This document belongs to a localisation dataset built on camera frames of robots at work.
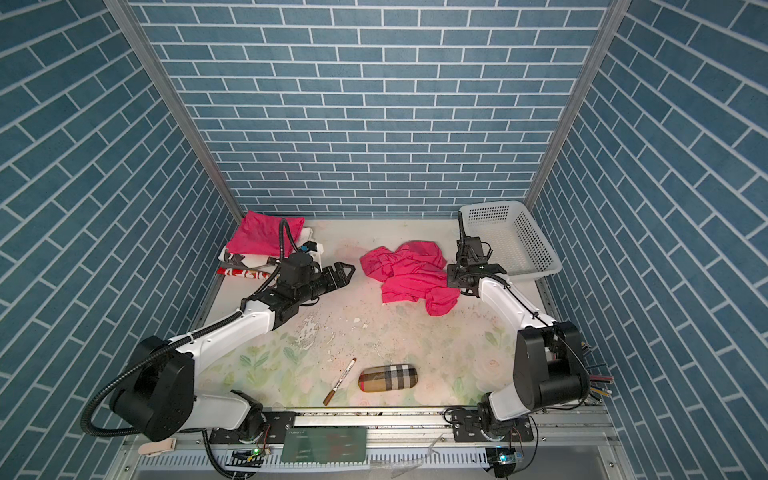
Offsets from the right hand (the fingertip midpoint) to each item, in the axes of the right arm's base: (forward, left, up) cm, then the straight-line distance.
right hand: (455, 270), depth 91 cm
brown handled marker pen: (-35, +33, -11) cm, 49 cm away
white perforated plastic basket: (+24, -26, -12) cm, 37 cm away
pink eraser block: (-51, +71, -8) cm, 88 cm away
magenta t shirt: (+4, +12, -5) cm, 14 cm away
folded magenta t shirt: (+12, +69, -1) cm, 70 cm away
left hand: (-6, +32, +5) cm, 33 cm away
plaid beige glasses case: (-31, +18, -8) cm, 36 cm away
